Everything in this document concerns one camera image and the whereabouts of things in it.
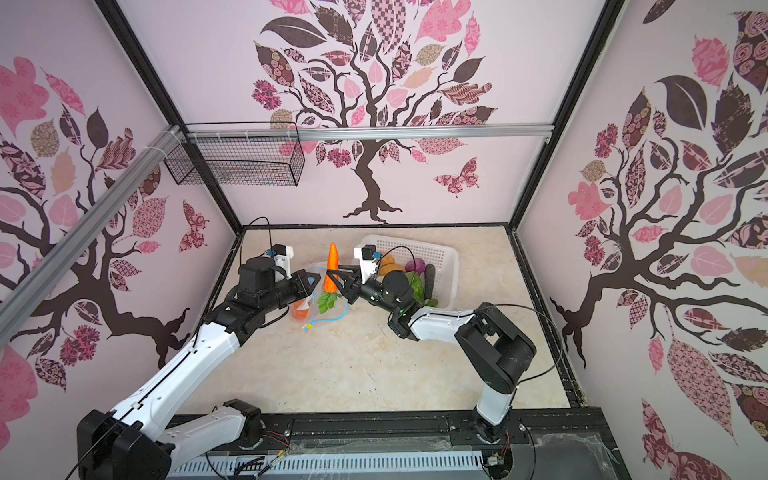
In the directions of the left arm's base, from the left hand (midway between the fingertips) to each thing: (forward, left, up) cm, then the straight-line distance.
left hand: (322, 280), depth 78 cm
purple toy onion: (+17, -27, -16) cm, 36 cm away
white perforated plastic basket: (+20, -37, -16) cm, 45 cm away
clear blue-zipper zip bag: (-5, -4, -8) cm, 10 cm away
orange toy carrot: (-5, -2, -2) cm, 5 cm away
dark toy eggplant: (+12, -32, -19) cm, 39 cm away
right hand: (0, -3, +5) cm, 6 cm away
